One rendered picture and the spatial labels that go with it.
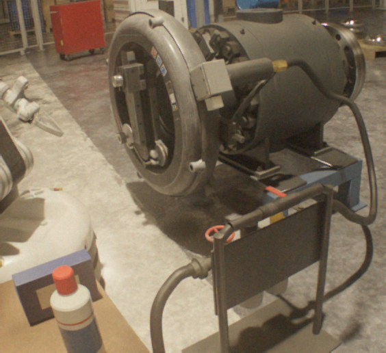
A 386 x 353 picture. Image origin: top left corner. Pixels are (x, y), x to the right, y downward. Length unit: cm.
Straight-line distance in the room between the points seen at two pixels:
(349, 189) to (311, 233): 92
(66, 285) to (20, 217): 108
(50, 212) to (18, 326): 78
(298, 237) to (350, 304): 52
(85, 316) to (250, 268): 54
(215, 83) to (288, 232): 51
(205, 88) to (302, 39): 69
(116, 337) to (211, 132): 83
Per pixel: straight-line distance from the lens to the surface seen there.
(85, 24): 709
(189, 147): 151
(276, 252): 118
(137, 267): 186
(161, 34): 155
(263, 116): 176
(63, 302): 71
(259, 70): 150
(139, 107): 178
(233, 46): 175
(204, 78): 137
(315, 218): 123
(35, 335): 95
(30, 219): 173
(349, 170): 208
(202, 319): 158
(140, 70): 168
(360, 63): 226
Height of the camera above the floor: 109
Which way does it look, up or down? 24 degrees down
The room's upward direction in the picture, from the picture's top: 5 degrees counter-clockwise
